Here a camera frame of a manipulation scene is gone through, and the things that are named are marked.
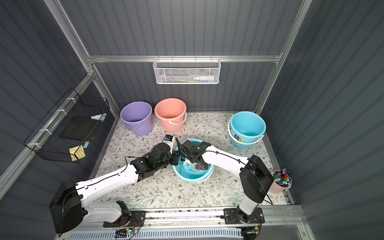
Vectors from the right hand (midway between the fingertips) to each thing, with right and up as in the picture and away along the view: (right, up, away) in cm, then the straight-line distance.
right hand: (204, 159), depth 85 cm
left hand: (-12, +4, -7) cm, 14 cm away
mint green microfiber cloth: (-8, -6, +3) cm, 11 cm away
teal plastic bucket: (+30, +18, +18) cm, 40 cm away
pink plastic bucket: (-23, +29, +30) cm, 48 cm away
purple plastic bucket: (-47, +26, +20) cm, 57 cm away
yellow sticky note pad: (-54, +8, -24) cm, 60 cm away
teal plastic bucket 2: (-10, -6, -13) cm, 17 cm away
